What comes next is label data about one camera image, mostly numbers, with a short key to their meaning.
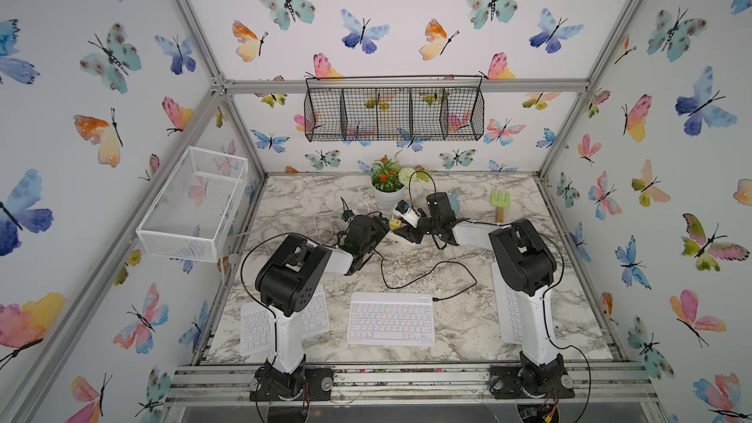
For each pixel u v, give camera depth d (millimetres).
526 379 658
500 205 1109
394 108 984
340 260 713
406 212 886
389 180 987
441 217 836
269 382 677
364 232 789
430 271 910
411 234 907
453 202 1122
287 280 524
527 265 565
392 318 844
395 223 979
